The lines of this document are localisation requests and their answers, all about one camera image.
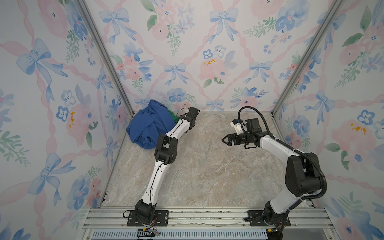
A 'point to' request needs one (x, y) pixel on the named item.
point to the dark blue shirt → (147, 126)
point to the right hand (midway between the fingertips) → (227, 138)
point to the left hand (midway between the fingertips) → (181, 119)
